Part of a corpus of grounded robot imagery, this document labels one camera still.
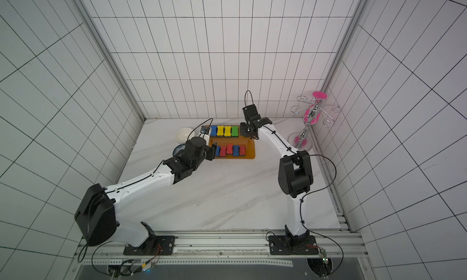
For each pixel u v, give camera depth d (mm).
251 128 687
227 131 926
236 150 1006
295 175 518
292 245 641
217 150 758
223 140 925
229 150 1003
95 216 411
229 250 726
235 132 923
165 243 729
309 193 549
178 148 1001
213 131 938
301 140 1029
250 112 737
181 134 1080
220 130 944
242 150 1008
